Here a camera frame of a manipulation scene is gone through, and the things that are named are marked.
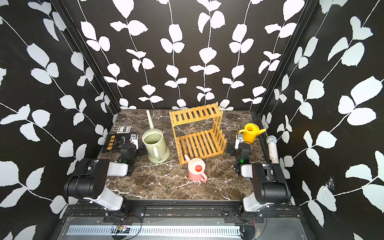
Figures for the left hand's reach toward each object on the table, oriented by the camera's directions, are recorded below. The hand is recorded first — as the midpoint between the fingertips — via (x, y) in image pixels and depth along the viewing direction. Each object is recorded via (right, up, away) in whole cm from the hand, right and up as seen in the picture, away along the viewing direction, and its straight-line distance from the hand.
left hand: (137, 140), depth 95 cm
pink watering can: (+38, -14, -15) cm, 43 cm away
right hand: (+64, 0, 0) cm, 64 cm away
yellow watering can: (+74, +6, +1) cm, 75 cm away
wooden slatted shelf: (+42, -4, +4) cm, 42 cm away
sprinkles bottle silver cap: (+77, +1, -20) cm, 80 cm away
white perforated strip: (-9, -41, -25) cm, 49 cm away
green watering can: (+18, -4, -18) cm, 26 cm away
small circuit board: (+2, -41, -24) cm, 47 cm away
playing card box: (-14, +7, +12) cm, 20 cm away
